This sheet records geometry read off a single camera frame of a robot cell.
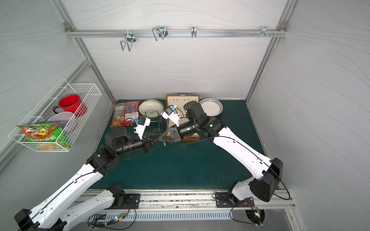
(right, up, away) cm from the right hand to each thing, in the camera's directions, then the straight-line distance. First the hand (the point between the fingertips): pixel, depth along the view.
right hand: (159, 139), depth 60 cm
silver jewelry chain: (+2, -3, +1) cm, 4 cm away
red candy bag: (-36, +11, +47) cm, 60 cm away
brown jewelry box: (+6, +20, +39) cm, 44 cm away
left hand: (+1, 0, +4) cm, 4 cm away
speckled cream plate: (-13, +14, +36) cm, 41 cm away
